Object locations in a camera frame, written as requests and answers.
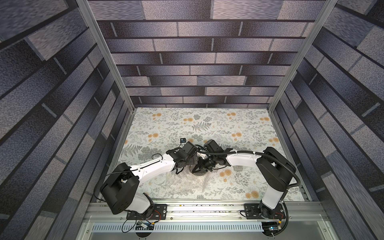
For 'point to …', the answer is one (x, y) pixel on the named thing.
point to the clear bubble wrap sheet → (184, 181)
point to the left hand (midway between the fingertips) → (191, 158)
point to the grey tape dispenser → (237, 168)
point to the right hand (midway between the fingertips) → (191, 171)
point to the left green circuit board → (144, 225)
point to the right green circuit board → (271, 228)
